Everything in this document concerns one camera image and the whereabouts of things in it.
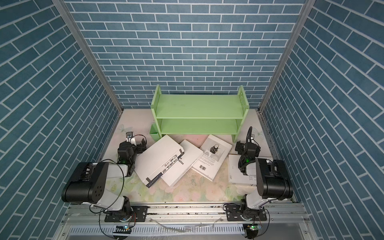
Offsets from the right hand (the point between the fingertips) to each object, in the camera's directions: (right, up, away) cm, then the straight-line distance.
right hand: (247, 141), depth 94 cm
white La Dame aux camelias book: (-43, -15, -10) cm, 46 cm away
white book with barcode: (-21, -6, -1) cm, 22 cm away
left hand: (-71, +2, -1) cm, 71 cm away
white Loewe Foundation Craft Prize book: (-10, -18, -11) cm, 24 cm away
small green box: (-63, +5, +9) cm, 64 cm away
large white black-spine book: (-57, -10, -15) cm, 59 cm away
